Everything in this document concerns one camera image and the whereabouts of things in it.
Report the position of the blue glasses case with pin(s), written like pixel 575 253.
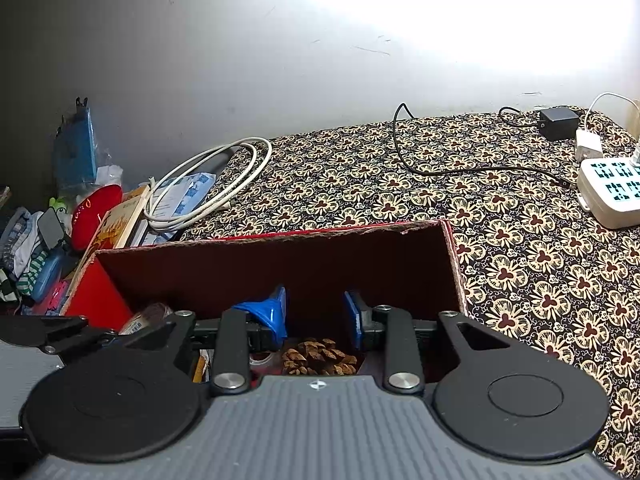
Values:
pixel 48 275

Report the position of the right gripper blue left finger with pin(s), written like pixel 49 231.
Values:
pixel 269 314

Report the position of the blue plastic bag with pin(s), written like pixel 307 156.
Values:
pixel 74 151

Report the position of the white power strip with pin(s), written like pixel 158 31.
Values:
pixel 609 189

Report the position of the black power adapter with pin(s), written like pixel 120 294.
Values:
pixel 558 123

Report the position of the brown pine cone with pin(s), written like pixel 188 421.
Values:
pixel 313 357

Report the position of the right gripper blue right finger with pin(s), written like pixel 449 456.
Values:
pixel 360 319

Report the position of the yellow book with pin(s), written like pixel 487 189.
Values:
pixel 117 224

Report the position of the floral patterned tablecloth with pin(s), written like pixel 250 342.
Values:
pixel 534 265

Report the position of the red cardboard box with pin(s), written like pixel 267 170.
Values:
pixel 411 266

